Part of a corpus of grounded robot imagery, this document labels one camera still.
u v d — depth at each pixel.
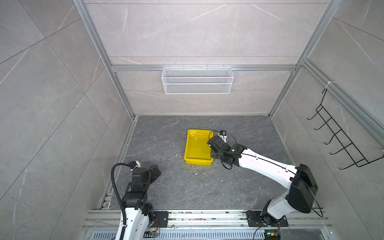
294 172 0.44
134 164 0.70
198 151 0.97
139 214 0.52
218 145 0.61
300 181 0.42
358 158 0.59
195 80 1.01
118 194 0.54
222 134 0.72
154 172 0.74
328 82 0.70
